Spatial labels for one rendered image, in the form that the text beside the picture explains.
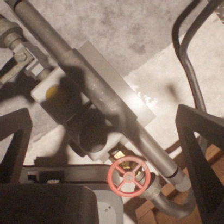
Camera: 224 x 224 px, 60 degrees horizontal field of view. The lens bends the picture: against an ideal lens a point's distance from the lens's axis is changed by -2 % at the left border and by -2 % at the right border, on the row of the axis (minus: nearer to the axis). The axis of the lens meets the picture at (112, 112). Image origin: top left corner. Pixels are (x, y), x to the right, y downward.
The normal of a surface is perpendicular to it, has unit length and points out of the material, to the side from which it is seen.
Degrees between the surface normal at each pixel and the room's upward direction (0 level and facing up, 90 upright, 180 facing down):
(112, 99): 25
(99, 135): 0
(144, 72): 0
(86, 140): 0
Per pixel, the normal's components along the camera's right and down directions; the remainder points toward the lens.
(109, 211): 0.00, 0.09
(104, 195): 0.12, -0.61
